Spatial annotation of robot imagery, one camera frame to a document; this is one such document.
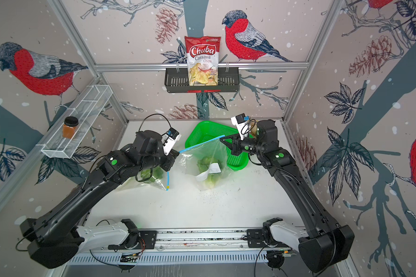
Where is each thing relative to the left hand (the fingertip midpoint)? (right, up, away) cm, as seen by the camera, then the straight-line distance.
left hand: (179, 149), depth 68 cm
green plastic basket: (+5, +7, +42) cm, 42 cm away
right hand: (+17, +5, 0) cm, 18 cm away
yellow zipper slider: (-9, -20, +16) cm, 27 cm away
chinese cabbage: (+9, -8, +11) cm, 17 cm away
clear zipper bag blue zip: (-12, -18, +15) cm, 27 cm away
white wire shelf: (-50, +2, +1) cm, 50 cm away
